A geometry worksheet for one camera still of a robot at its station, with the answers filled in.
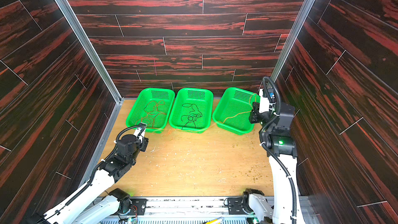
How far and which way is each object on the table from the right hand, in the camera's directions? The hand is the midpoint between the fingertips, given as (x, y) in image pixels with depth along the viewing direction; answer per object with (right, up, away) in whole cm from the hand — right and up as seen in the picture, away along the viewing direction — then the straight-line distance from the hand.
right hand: (260, 102), depth 67 cm
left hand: (-57, -15, +13) cm, 60 cm away
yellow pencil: (-19, -55, +3) cm, 58 cm away
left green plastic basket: (-69, +7, +45) cm, 82 cm away
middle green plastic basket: (-32, -2, +45) cm, 55 cm away
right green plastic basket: (-1, -3, +48) cm, 48 cm away
